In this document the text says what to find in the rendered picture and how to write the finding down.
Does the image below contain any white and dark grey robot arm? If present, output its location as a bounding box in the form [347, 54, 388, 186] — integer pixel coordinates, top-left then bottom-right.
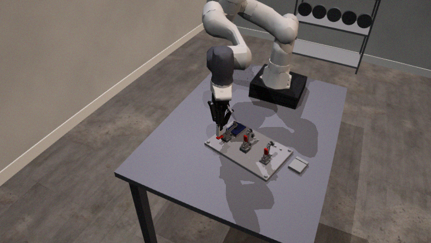
[202, 0, 299, 101]

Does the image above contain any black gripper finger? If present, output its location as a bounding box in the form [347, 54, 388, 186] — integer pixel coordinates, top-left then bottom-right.
[217, 105, 234, 137]
[208, 99, 219, 136]

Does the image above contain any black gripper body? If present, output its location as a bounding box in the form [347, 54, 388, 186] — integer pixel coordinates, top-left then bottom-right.
[212, 93, 230, 112]

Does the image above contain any blue rectangular block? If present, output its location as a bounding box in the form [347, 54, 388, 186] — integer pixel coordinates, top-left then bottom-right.
[227, 122, 246, 137]

